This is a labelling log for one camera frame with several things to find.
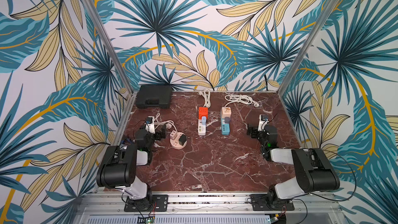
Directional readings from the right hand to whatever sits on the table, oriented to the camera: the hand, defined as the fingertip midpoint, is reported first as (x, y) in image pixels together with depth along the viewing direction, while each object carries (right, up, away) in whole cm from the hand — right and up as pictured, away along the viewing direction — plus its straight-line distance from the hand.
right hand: (257, 123), depth 94 cm
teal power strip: (-19, -2, +4) cm, 19 cm away
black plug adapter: (-45, -8, -5) cm, 46 cm away
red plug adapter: (-33, +7, +17) cm, 37 cm away
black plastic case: (-68, +18, +17) cm, 72 cm away
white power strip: (-34, -3, +3) cm, 34 cm away
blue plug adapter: (-32, +2, +2) cm, 33 cm away
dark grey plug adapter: (-18, +2, +4) cm, 18 cm away
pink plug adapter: (-50, -6, -5) cm, 51 cm away
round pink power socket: (-49, -11, -3) cm, 51 cm away
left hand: (-60, -1, -1) cm, 60 cm away
